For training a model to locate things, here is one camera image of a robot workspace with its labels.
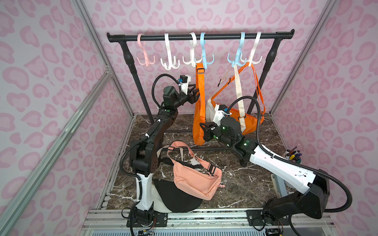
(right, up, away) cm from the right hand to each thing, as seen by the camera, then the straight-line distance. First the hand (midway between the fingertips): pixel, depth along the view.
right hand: (200, 124), depth 72 cm
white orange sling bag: (+26, +1, +6) cm, 27 cm away
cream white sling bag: (-22, -42, +5) cm, 48 cm away
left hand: (+1, +21, +7) cm, 22 cm away
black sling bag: (-18, -34, +7) cm, 39 cm away
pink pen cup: (+53, -19, +8) cm, 57 cm away
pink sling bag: (-3, -31, +8) cm, 32 cm away
